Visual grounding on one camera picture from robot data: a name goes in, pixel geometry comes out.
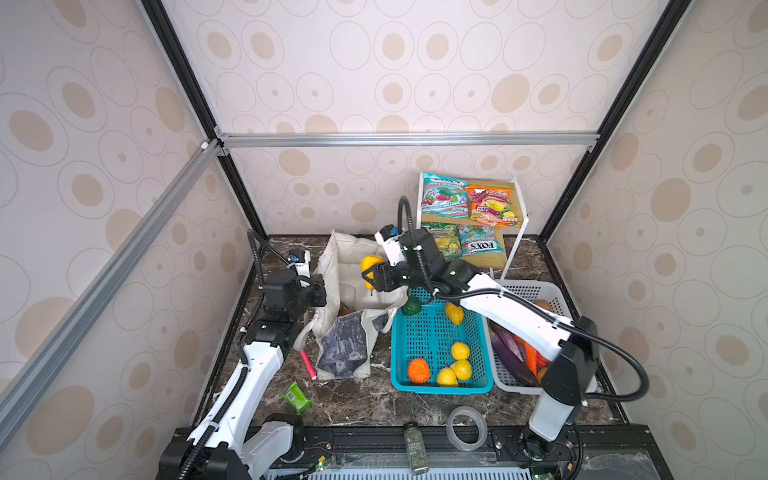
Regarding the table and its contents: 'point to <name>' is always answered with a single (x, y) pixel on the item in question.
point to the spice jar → (415, 448)
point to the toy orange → (419, 371)
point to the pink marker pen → (308, 364)
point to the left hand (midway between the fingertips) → (328, 271)
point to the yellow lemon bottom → (446, 376)
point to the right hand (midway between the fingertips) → (370, 272)
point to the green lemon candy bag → (448, 239)
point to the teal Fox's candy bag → (478, 239)
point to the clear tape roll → (479, 418)
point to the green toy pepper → (413, 306)
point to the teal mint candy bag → (444, 196)
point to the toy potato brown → (543, 303)
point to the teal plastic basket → (431, 355)
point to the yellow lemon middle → (460, 350)
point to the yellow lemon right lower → (462, 369)
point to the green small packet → (296, 396)
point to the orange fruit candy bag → (491, 205)
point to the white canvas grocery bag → (338, 329)
